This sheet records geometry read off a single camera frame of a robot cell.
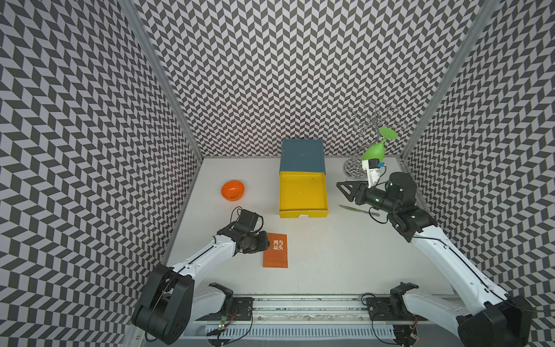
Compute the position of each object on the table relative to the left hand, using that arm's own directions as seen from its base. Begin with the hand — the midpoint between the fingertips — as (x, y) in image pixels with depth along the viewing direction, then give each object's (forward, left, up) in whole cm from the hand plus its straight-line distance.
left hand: (266, 246), depth 85 cm
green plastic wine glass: (+29, -44, +24) cm, 58 cm away
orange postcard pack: (-2, -4, -3) cm, 6 cm away
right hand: (+10, -27, +25) cm, 38 cm away
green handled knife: (+19, -43, -6) cm, 48 cm away
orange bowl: (+25, +17, +3) cm, 31 cm away
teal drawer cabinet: (+31, -15, +20) cm, 40 cm away
